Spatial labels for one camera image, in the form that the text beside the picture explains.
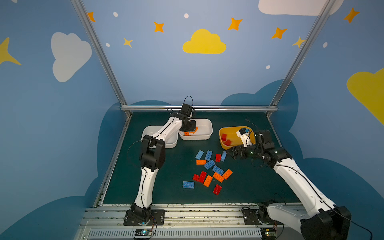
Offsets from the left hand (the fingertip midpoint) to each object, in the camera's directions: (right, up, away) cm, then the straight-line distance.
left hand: (193, 125), depth 100 cm
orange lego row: (+5, -23, -7) cm, 25 cm away
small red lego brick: (+22, -8, +4) cm, 23 cm away
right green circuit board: (+37, -53, -28) cm, 70 cm away
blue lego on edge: (+19, -20, -6) cm, 28 cm away
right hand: (+23, -12, -20) cm, 33 cm away
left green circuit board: (-25, -52, -29) cm, 64 cm away
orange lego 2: (+15, -31, -12) cm, 36 cm away
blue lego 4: (+15, -28, -9) cm, 33 cm away
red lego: (+24, -12, +1) cm, 27 cm away
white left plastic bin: (-15, -11, 0) cm, 19 cm away
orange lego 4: (-5, -6, +7) cm, 11 cm away
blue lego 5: (-4, -34, -16) cm, 38 cm away
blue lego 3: (+10, -24, -7) cm, 27 cm away
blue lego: (+4, -19, -2) cm, 20 cm away
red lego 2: (+16, -21, -4) cm, 27 cm away
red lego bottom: (+13, -37, -17) cm, 42 cm away
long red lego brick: (+5, -31, -12) cm, 34 cm away
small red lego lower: (+1, -31, -13) cm, 34 cm away
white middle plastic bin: (+8, -4, +9) cm, 13 cm away
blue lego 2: (+10, -19, -3) cm, 22 cm away
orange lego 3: (+8, -33, -14) cm, 36 cm away
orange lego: (+21, -30, -10) cm, 38 cm away
